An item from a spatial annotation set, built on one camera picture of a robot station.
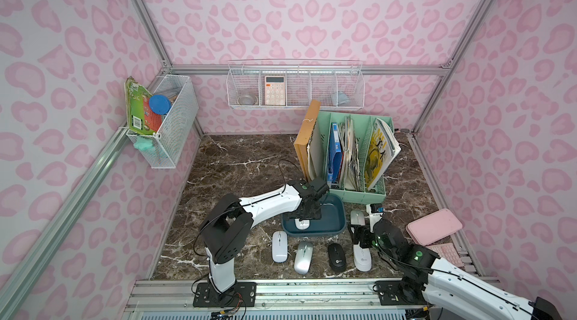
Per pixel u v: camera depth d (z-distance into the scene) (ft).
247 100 3.15
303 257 2.63
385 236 1.99
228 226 1.65
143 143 2.09
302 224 2.84
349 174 2.72
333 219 2.90
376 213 2.35
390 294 2.36
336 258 2.61
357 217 2.89
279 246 2.69
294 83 3.30
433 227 2.81
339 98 3.30
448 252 2.63
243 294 2.40
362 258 2.57
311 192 2.09
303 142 2.38
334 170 2.82
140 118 2.27
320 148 3.42
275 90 3.11
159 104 2.46
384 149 2.77
